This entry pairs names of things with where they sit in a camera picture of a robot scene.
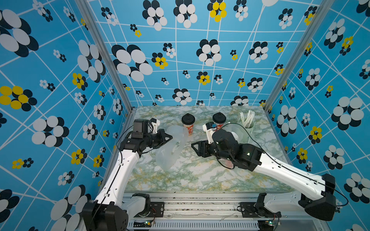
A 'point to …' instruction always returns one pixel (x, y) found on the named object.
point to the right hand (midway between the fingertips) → (196, 144)
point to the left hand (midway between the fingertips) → (174, 135)
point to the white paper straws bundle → (248, 121)
